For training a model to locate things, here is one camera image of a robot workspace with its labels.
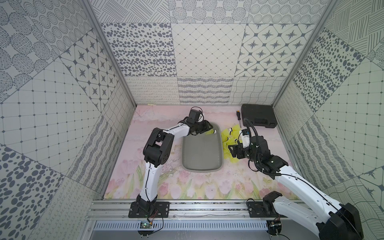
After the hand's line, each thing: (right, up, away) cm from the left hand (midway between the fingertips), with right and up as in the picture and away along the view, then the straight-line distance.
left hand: (217, 129), depth 95 cm
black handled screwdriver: (+19, +9, +19) cm, 28 cm away
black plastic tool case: (+35, +9, +17) cm, 40 cm away
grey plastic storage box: (-9, -15, -1) cm, 18 cm away
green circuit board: (-39, -45, -24) cm, 64 cm away
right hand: (+8, -9, -14) cm, 18 cm away
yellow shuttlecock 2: (+6, -5, +5) cm, 10 cm away
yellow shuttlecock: (-4, -2, +5) cm, 7 cm away
